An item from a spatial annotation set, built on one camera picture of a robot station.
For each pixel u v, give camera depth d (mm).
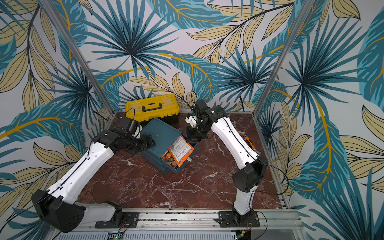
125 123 585
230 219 731
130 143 626
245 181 554
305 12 703
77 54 838
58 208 367
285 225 747
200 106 601
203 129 624
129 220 721
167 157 781
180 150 744
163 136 851
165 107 1005
